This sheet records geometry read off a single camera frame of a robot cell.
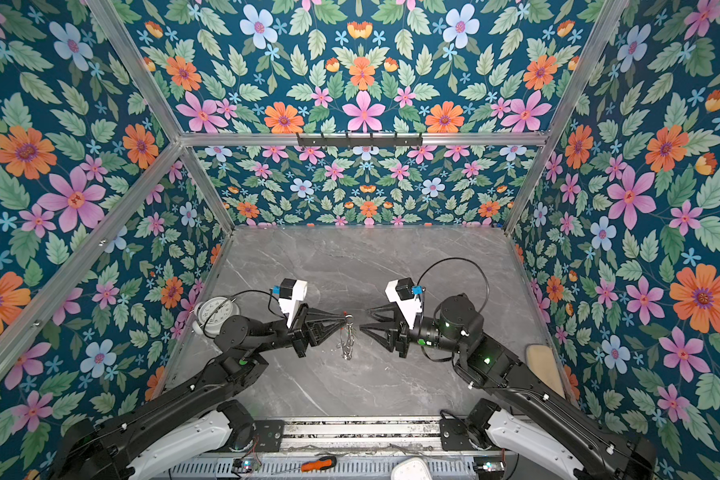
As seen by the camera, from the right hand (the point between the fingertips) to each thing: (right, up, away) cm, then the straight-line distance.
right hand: (367, 318), depth 59 cm
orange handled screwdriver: (-12, -36, +10) cm, 39 cm away
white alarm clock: (-51, -6, +33) cm, 61 cm away
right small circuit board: (+29, -37, +12) cm, 49 cm away
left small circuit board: (-30, -38, +11) cm, 49 cm away
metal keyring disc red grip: (-4, -3, +1) cm, 5 cm away
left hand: (-4, 0, -4) cm, 6 cm away
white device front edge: (+10, -36, +8) cm, 38 cm away
